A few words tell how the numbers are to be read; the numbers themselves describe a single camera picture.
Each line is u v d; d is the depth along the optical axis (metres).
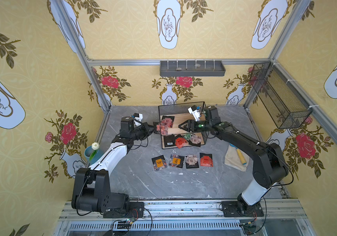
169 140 0.98
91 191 0.42
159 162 0.90
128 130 0.68
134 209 0.73
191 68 0.92
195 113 0.79
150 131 0.78
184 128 0.81
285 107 0.75
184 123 0.79
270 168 0.46
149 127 0.75
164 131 0.85
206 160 0.92
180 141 0.98
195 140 0.98
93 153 0.70
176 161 0.91
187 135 1.00
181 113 0.94
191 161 0.90
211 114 0.68
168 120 0.90
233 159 0.92
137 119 0.80
